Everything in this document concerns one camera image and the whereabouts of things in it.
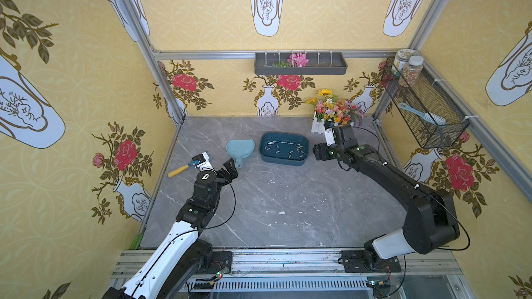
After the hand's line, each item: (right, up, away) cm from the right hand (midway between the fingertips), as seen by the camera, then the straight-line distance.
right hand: (327, 145), depth 89 cm
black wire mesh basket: (+40, +20, -3) cm, 45 cm away
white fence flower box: (+4, +17, +12) cm, 22 cm away
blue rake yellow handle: (-67, -12, +8) cm, 68 cm away
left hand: (-46, -7, -9) cm, 47 cm away
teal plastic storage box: (-17, -3, +18) cm, 25 cm away
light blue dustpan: (-40, -3, +18) cm, 44 cm away
